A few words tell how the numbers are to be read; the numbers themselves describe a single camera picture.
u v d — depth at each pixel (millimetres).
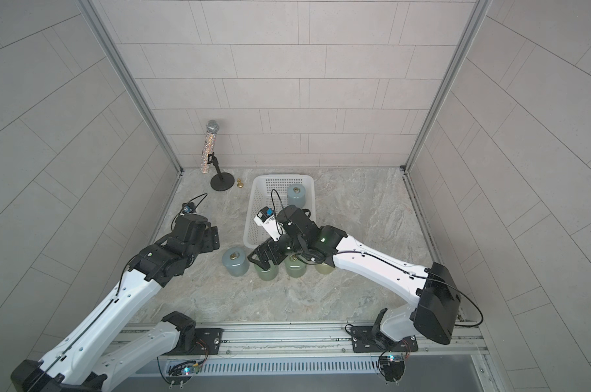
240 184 1090
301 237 534
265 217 615
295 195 970
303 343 712
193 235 551
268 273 788
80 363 377
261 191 1015
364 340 694
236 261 803
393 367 684
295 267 788
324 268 840
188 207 630
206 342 703
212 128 911
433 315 380
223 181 1115
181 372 653
